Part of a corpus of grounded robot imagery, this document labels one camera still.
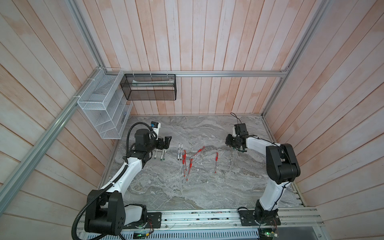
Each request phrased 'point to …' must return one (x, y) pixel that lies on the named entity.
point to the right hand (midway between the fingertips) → (226, 139)
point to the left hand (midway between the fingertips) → (164, 136)
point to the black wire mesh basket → (149, 86)
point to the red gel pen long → (190, 167)
